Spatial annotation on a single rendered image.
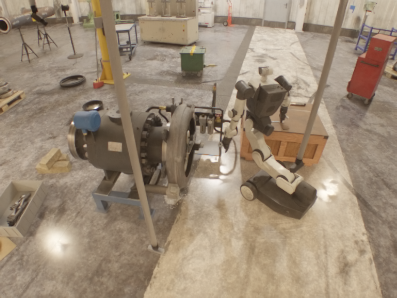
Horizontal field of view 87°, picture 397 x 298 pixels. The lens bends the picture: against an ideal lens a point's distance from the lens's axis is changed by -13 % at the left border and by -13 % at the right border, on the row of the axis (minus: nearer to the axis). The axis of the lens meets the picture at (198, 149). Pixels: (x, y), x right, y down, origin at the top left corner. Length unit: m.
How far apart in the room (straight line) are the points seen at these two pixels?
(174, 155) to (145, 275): 1.01
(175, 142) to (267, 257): 1.24
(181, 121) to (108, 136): 0.64
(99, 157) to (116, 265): 0.93
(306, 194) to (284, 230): 0.39
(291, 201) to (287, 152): 0.77
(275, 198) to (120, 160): 1.47
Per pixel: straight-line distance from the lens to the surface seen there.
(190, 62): 5.29
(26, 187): 3.15
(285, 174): 2.40
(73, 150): 2.41
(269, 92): 2.01
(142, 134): 2.00
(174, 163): 1.83
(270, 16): 12.32
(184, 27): 7.80
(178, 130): 1.82
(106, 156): 2.14
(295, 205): 2.40
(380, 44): 5.09
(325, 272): 2.33
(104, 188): 2.42
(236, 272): 2.11
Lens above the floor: 1.92
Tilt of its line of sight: 38 degrees down
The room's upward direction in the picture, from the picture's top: straight up
